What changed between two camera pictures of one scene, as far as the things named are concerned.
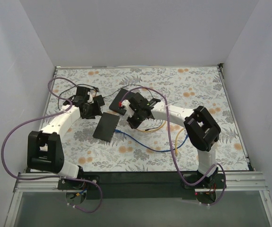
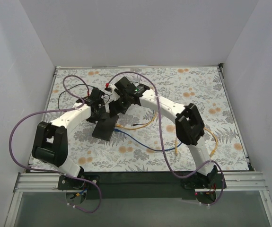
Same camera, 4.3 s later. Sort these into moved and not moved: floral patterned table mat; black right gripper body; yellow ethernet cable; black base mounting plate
Moved: yellow ethernet cable; black right gripper body
Not moved: black base mounting plate; floral patterned table mat
